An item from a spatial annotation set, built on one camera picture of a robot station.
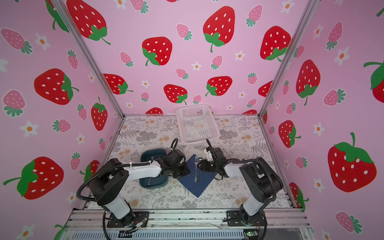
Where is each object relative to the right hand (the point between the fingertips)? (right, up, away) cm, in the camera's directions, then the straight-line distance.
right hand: (197, 166), depth 91 cm
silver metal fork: (-1, +2, +4) cm, 4 cm away
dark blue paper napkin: (-5, -8, -3) cm, 10 cm away
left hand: (-3, -3, -4) cm, 5 cm away
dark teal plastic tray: (-33, +6, +3) cm, 34 cm away
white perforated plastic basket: (0, +27, +23) cm, 35 cm away
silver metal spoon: (0, -5, -1) cm, 5 cm away
